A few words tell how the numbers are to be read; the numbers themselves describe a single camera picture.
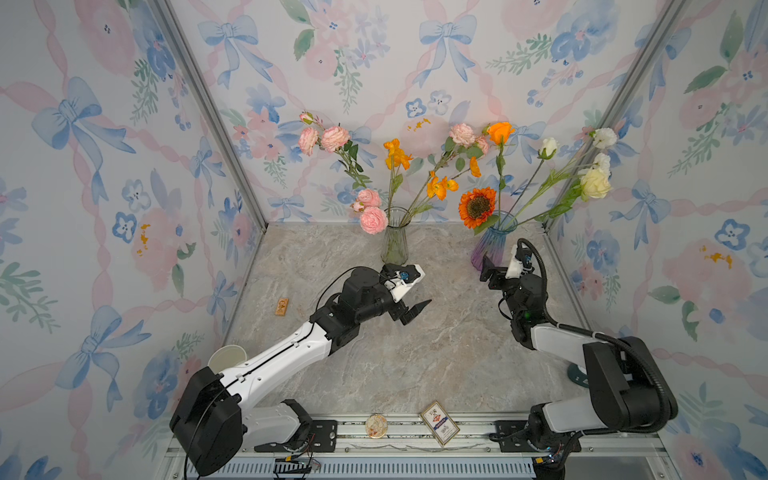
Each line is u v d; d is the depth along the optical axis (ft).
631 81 2.62
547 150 2.80
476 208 2.40
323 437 2.44
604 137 2.75
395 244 3.30
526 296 2.22
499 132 2.83
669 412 1.42
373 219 2.49
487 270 2.64
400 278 1.99
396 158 2.77
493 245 3.19
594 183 2.31
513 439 2.40
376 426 2.50
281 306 3.15
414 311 2.18
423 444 2.41
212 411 1.30
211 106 2.80
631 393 1.44
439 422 2.45
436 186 2.62
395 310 2.18
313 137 2.50
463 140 2.73
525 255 2.55
